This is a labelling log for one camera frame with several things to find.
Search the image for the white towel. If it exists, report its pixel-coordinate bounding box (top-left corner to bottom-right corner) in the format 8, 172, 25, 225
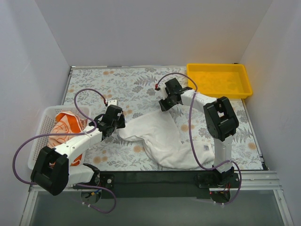
117, 110, 199, 170

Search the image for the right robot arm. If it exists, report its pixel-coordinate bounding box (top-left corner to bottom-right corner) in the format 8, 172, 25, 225
155, 78, 239, 187

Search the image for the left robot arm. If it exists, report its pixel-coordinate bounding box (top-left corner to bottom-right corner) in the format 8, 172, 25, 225
31, 105, 125, 196

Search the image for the orange patterned towel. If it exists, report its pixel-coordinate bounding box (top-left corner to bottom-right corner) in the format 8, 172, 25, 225
47, 112, 89, 167

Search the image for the yellow plastic tray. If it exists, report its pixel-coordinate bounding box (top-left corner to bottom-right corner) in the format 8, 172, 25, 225
186, 64, 253, 99

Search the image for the white plastic basket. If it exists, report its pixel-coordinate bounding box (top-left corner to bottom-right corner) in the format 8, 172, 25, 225
28, 105, 87, 169

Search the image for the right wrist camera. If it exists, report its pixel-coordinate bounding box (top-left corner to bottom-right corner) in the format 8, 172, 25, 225
155, 84, 165, 91

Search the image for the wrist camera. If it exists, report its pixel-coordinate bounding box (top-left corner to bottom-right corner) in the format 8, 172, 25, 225
155, 84, 165, 91
106, 99, 118, 107

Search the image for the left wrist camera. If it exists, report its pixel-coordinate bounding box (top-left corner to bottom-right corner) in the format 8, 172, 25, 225
106, 99, 118, 107

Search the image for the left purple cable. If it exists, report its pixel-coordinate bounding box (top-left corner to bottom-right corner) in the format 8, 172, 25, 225
12, 88, 118, 214

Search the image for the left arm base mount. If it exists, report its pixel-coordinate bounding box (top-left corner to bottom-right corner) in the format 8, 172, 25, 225
73, 168, 115, 198

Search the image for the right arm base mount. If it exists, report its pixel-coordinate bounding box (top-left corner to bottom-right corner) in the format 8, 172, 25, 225
194, 167, 241, 205

